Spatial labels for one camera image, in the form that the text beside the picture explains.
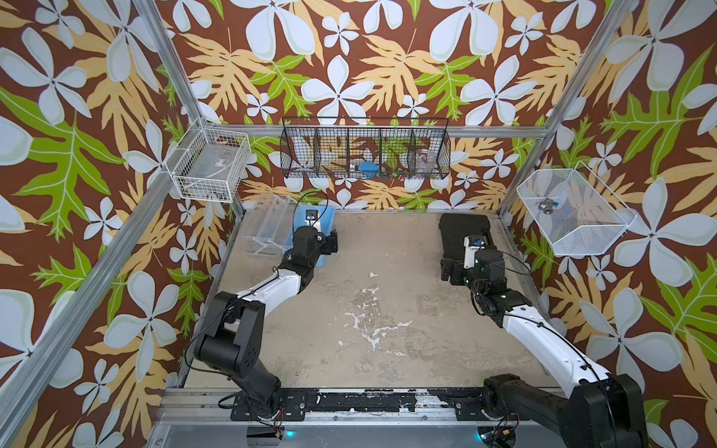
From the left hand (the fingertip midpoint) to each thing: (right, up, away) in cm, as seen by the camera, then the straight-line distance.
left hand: (323, 226), depth 91 cm
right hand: (+41, -11, -6) cm, 43 cm away
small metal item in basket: (+71, +6, -5) cm, 72 cm away
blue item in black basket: (+15, +19, +2) cm, 25 cm away
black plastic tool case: (+52, +1, +23) cm, 57 cm away
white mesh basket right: (+77, +3, -9) cm, 78 cm away
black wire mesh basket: (+14, +29, +8) cm, 33 cm away
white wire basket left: (-35, +19, -5) cm, 40 cm away
